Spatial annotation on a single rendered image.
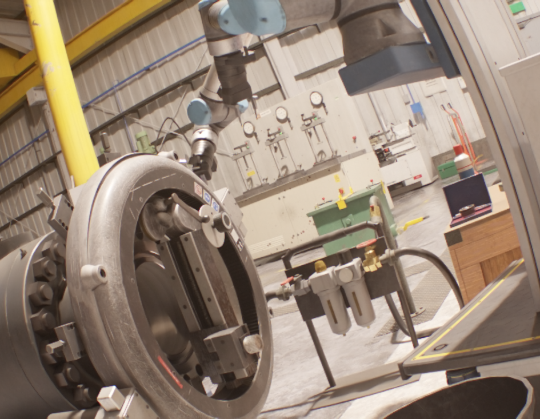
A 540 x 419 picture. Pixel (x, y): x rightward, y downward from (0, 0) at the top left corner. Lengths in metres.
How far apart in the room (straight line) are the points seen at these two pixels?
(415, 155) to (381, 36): 9.70
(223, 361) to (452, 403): 0.70
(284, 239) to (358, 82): 6.86
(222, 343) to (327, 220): 3.41
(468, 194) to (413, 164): 8.76
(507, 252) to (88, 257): 1.29
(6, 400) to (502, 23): 1.67
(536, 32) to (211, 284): 10.70
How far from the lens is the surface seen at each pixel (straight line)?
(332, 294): 2.39
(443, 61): 1.42
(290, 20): 1.32
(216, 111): 2.22
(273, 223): 8.20
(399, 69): 1.30
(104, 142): 1.78
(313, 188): 7.78
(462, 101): 12.21
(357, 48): 1.35
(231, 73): 1.78
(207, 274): 1.69
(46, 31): 5.71
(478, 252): 2.12
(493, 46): 1.49
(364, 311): 2.38
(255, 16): 1.30
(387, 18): 1.36
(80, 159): 5.40
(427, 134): 12.40
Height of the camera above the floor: 0.77
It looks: 1 degrees down
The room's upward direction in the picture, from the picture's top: 21 degrees counter-clockwise
